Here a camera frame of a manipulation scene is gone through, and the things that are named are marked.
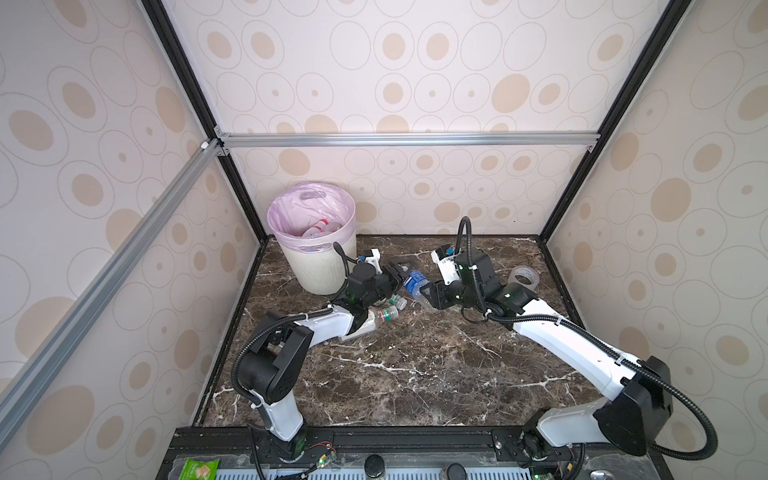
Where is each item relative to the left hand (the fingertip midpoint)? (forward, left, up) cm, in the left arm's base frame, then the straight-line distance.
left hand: (423, 264), depth 81 cm
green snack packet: (-45, +53, -19) cm, 72 cm away
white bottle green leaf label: (-8, +16, -19) cm, 26 cm away
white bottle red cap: (+20, +33, -7) cm, 39 cm away
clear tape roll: (+12, -39, -23) cm, 47 cm away
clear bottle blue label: (-5, +3, -1) cm, 6 cm away
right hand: (-6, -1, -1) cm, 7 cm away
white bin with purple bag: (+4, +31, -6) cm, 32 cm away
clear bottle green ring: (0, +6, -20) cm, 21 cm away
